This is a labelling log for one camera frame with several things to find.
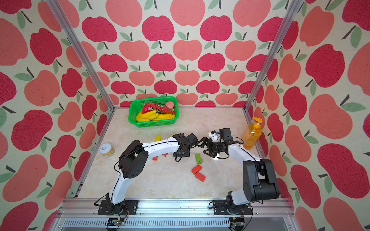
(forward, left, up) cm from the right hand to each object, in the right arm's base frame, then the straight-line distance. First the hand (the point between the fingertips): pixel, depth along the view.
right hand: (200, 150), depth 87 cm
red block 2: (-14, -1, -6) cm, 15 cm away
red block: (-10, +2, -6) cm, 12 cm away
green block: (-2, +1, -7) cm, 7 cm away
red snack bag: (+32, +39, +3) cm, 50 cm away
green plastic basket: (+34, +53, 0) cm, 63 cm away
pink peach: (+39, +26, 0) cm, 47 cm away
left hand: (-2, +9, -7) cm, 12 cm away
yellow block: (+11, +30, -7) cm, 33 cm away
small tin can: (-4, +60, -2) cm, 60 cm away
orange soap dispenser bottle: (+10, -30, +8) cm, 32 cm away
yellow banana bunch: (+25, +41, 0) cm, 48 cm away
